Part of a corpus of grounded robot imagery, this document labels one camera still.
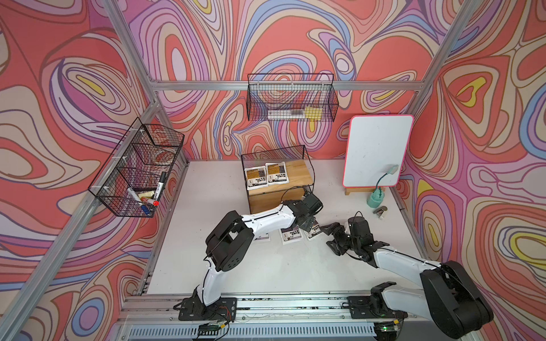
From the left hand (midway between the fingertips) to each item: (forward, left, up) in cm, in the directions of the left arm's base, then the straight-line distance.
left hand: (301, 218), depth 91 cm
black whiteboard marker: (-3, +50, +27) cm, 56 cm away
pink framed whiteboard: (+26, -32, +21) cm, 46 cm away
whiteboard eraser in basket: (-4, +55, +22) cm, 60 cm away
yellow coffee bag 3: (-4, -6, -3) cm, 8 cm away
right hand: (-8, -9, -3) cm, 12 cm away
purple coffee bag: (-7, +17, -5) cm, 19 cm away
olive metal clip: (+6, -38, -4) cm, 39 cm away
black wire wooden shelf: (+25, -1, +4) cm, 25 cm away
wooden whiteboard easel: (+16, -24, -1) cm, 29 cm away
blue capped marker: (-9, +54, +21) cm, 59 cm away
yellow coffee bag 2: (+15, +11, +13) cm, 22 cm away
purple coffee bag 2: (-6, +5, -4) cm, 9 cm away
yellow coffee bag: (+12, +20, +14) cm, 27 cm away
